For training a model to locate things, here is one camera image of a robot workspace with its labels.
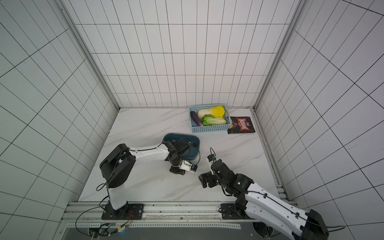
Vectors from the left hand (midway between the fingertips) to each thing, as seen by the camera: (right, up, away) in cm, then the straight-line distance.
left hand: (179, 170), depth 87 cm
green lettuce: (+20, +30, +14) cm, 39 cm away
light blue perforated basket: (+11, +24, +13) cm, 30 cm away
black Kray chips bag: (+44, +27, +22) cm, 56 cm away
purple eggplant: (+10, +31, +22) cm, 39 cm away
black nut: (+9, +13, +10) cm, 19 cm away
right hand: (+13, 0, -8) cm, 16 cm away
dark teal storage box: (+8, +15, +10) cm, 20 cm away
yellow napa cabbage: (+26, +36, +17) cm, 48 cm away
